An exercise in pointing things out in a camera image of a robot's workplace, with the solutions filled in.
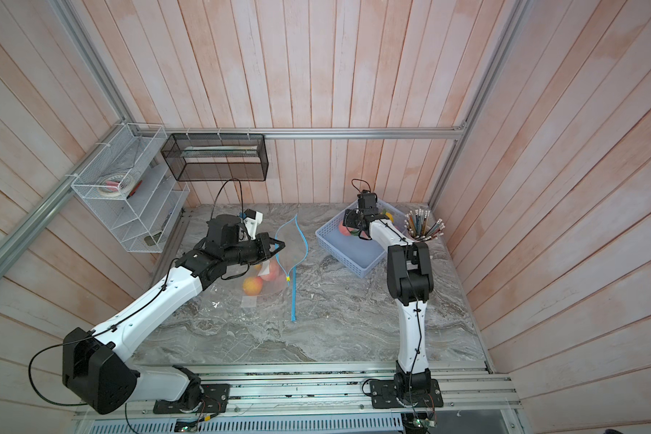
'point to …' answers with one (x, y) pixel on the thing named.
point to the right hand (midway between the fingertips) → (352, 215)
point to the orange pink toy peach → (252, 286)
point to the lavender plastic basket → (393, 214)
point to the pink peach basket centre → (346, 231)
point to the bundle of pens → (416, 222)
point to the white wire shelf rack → (145, 219)
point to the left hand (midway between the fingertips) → (285, 248)
